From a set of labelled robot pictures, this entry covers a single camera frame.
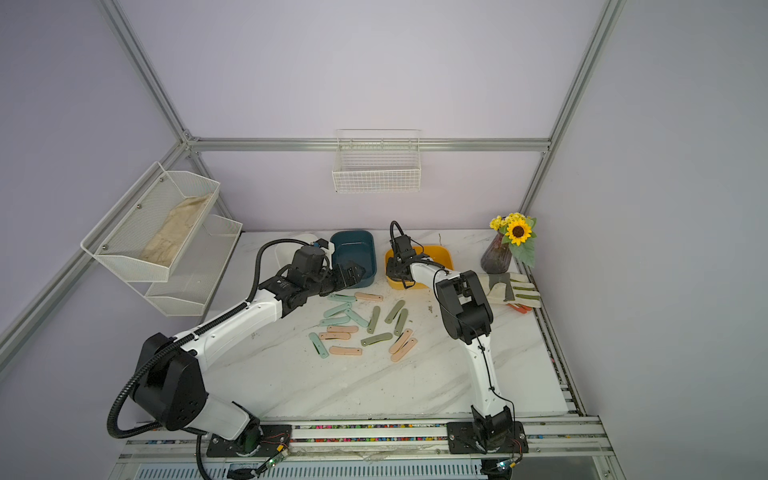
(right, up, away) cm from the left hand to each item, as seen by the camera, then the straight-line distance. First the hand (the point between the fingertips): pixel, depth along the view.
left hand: (353, 278), depth 84 cm
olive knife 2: (+14, -15, +11) cm, 24 cm away
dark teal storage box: (-2, +10, +29) cm, 31 cm away
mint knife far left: (-12, -21, +6) cm, 25 cm away
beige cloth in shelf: (-49, +11, -6) cm, 50 cm away
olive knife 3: (+5, -14, +11) cm, 19 cm away
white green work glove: (+56, -6, +16) cm, 59 cm away
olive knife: (+12, -12, +14) cm, 22 cm away
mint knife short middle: (-1, -14, +11) cm, 18 cm away
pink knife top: (+3, -8, +17) cm, 19 cm away
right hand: (+10, +2, +23) cm, 25 cm away
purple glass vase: (+49, +6, +21) cm, 53 cm away
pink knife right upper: (+14, -20, +6) cm, 25 cm away
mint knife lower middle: (-7, -15, +11) cm, 20 cm away
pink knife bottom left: (-3, -22, +4) cm, 23 cm away
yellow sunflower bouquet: (+49, +14, +4) cm, 51 cm away
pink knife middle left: (-7, -18, +7) cm, 21 cm away
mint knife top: (-6, -8, +16) cm, 19 cm away
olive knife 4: (+5, -20, +7) cm, 22 cm away
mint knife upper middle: (-8, -12, +14) cm, 20 cm away
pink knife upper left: (-5, -17, +8) cm, 19 cm away
